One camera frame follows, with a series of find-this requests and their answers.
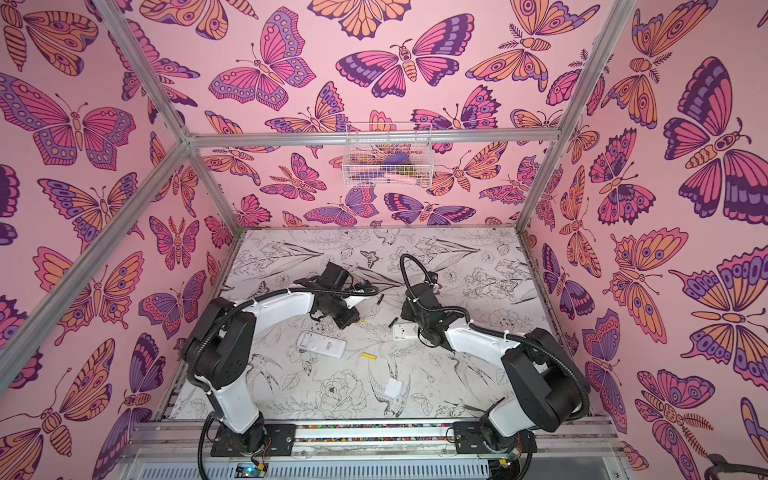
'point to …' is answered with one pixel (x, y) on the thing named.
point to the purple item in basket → (399, 158)
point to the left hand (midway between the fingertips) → (359, 313)
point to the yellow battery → (369, 356)
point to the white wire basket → (388, 154)
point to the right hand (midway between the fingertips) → (408, 298)
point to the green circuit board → (248, 470)
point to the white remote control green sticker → (405, 331)
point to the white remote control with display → (320, 344)
